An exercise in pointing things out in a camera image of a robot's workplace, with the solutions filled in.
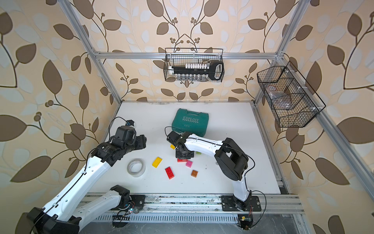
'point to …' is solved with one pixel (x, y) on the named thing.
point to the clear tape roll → (136, 167)
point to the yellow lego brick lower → (157, 162)
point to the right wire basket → (293, 103)
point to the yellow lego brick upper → (172, 146)
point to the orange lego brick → (194, 173)
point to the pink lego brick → (189, 164)
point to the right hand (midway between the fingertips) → (183, 157)
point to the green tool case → (194, 122)
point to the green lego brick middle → (199, 153)
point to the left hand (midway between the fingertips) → (139, 137)
